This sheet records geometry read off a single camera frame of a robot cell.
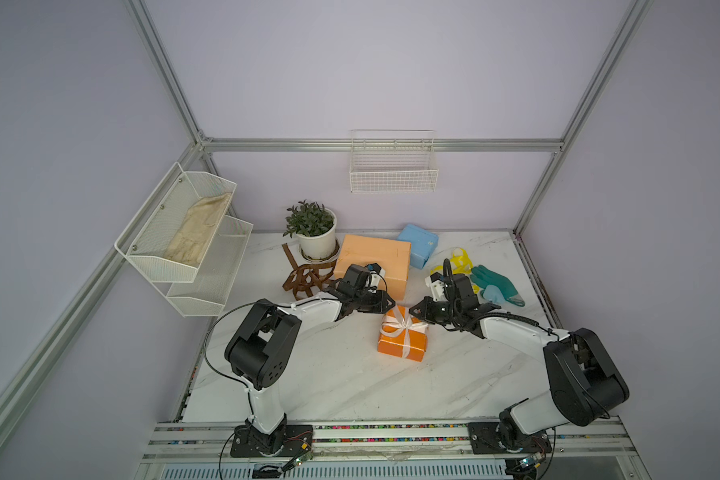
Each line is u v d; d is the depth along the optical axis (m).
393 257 0.96
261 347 0.48
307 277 1.06
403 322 0.86
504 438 0.67
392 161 0.94
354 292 0.75
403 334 0.84
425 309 0.78
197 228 0.81
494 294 1.00
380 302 0.88
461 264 1.11
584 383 0.44
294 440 0.74
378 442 0.75
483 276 1.04
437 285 0.84
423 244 1.08
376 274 0.85
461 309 0.71
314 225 1.00
